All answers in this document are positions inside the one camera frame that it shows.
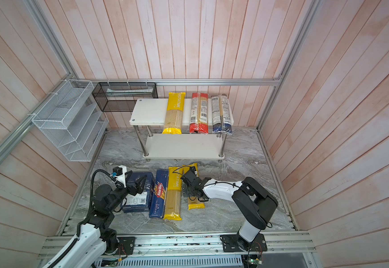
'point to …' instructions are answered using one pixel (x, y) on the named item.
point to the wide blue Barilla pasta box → (140, 202)
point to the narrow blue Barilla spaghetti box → (158, 205)
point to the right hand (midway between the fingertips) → (192, 187)
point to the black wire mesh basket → (123, 96)
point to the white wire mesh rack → (74, 120)
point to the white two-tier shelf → (148, 116)
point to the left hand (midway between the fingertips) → (140, 175)
